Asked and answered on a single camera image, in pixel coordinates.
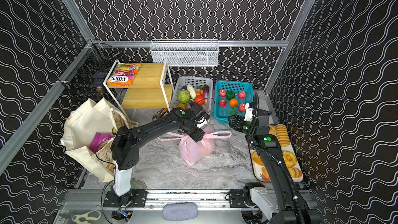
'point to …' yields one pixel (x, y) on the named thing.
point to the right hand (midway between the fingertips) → (234, 118)
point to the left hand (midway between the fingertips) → (203, 137)
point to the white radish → (192, 91)
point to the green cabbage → (183, 96)
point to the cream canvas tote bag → (87, 120)
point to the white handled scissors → (84, 219)
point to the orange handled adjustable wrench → (160, 113)
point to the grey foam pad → (180, 211)
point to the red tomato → (198, 98)
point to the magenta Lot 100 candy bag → (99, 140)
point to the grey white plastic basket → (181, 81)
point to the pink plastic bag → (194, 152)
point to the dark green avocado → (230, 95)
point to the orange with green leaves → (233, 103)
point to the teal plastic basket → (221, 114)
